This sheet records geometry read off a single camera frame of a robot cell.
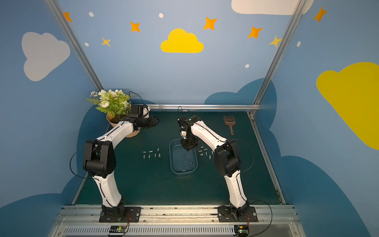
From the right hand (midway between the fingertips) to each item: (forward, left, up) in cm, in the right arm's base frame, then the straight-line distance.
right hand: (191, 147), depth 90 cm
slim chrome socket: (+2, +23, -8) cm, 24 cm away
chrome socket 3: (-3, +21, -8) cm, 22 cm away
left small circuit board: (-43, +34, -10) cm, 56 cm away
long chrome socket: (-2, -12, -9) cm, 15 cm away
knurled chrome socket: (0, +27, -8) cm, 28 cm away
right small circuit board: (-40, -29, -12) cm, 51 cm away
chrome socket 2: (-3, +24, -8) cm, 25 cm away
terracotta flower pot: (+14, +53, +4) cm, 55 cm away
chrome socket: (-2, +31, -7) cm, 32 cm away
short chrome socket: (0, -7, -9) cm, 11 cm away
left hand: (+16, +24, +6) cm, 30 cm away
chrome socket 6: (+4, -9, -8) cm, 13 cm away
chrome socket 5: (+2, -10, -9) cm, 14 cm away
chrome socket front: (-4, +31, -8) cm, 32 cm away
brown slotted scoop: (+31, -29, -8) cm, 43 cm away
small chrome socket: (-4, +28, -8) cm, 29 cm away
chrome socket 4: (+2, -6, -9) cm, 11 cm away
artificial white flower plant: (+15, +45, +21) cm, 52 cm away
